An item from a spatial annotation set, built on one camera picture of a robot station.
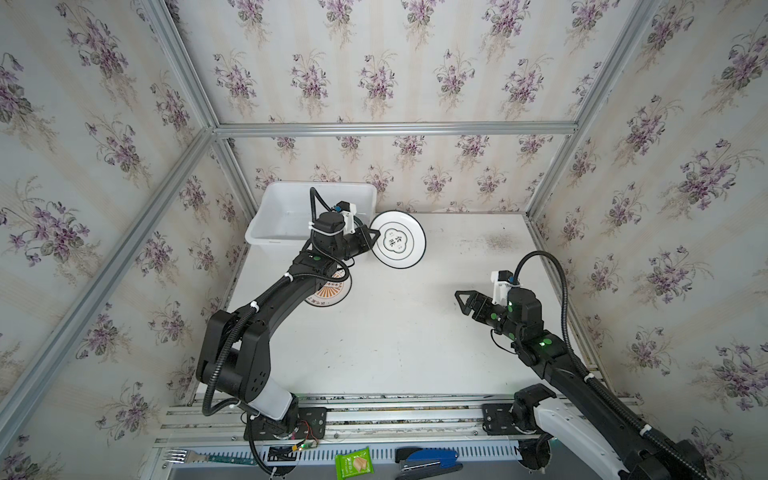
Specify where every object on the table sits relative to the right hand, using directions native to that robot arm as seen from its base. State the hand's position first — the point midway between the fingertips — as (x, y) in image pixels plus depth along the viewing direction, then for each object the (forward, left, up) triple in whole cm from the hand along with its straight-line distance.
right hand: (461, 298), depth 80 cm
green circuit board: (-33, +57, -14) cm, 68 cm away
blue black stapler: (-34, +13, -13) cm, 39 cm away
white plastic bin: (+44, +61, -9) cm, 75 cm away
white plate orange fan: (+12, +38, -14) cm, 43 cm away
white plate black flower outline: (+15, +15, +7) cm, 23 cm away
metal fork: (-32, +68, -14) cm, 77 cm away
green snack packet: (-34, +29, -14) cm, 47 cm away
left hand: (+16, +22, +11) cm, 29 cm away
